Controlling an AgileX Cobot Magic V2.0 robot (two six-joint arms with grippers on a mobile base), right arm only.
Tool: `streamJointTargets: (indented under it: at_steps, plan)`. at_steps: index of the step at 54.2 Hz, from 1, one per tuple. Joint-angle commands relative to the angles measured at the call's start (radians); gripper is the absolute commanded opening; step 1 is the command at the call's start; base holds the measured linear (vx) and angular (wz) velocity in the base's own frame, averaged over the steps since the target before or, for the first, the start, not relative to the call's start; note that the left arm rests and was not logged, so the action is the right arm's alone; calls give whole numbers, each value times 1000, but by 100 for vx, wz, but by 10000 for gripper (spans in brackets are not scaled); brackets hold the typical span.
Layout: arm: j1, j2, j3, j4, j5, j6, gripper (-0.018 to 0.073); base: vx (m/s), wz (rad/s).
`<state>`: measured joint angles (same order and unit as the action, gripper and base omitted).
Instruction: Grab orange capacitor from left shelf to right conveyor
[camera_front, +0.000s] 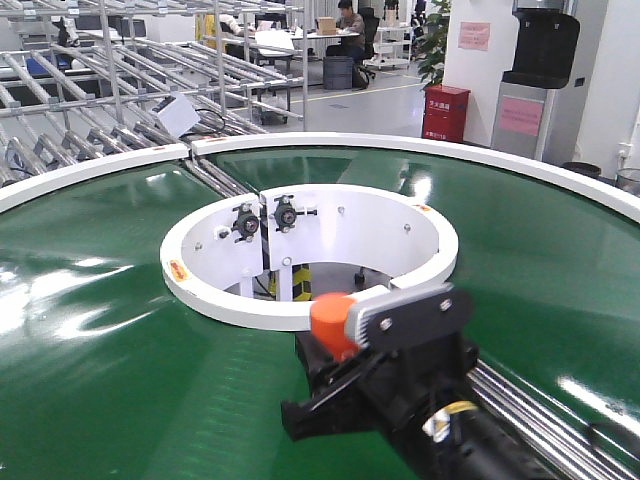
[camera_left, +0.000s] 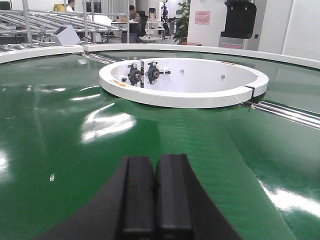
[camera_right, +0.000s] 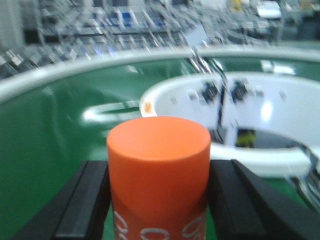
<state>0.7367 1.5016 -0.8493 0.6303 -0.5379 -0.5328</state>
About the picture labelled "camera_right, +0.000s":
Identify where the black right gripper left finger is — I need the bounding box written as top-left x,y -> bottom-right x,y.
11,159 -> 112,240

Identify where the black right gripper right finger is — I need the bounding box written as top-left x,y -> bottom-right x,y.
208,158 -> 320,240

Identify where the orange cylinder capacitor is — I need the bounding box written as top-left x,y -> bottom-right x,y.
106,115 -> 212,240

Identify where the round white conveyor green belt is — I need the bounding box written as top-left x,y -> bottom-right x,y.
0,43 -> 320,240

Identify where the steel roller rack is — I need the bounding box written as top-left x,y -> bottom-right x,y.
0,0 -> 253,81

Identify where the white control box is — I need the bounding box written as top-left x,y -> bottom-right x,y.
185,23 -> 211,47

